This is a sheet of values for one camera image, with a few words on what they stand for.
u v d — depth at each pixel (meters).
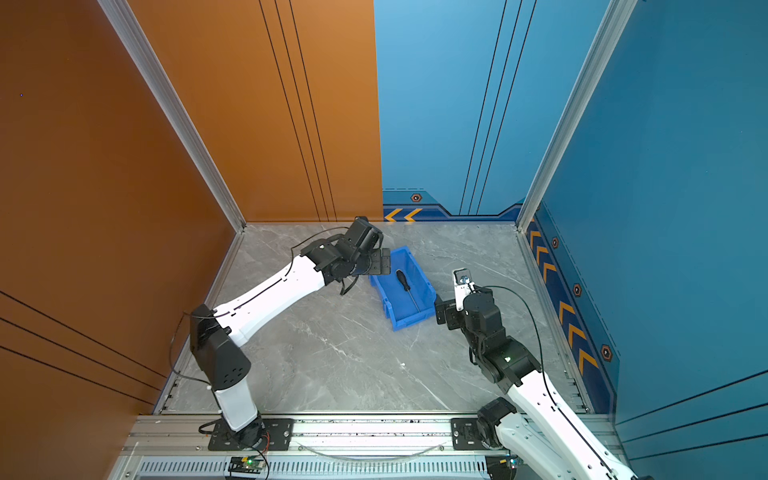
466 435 0.72
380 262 0.72
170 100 0.84
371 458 0.71
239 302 0.48
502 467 0.71
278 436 0.74
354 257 0.61
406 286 1.00
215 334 0.45
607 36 0.73
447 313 0.67
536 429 0.43
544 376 0.49
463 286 0.63
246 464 0.71
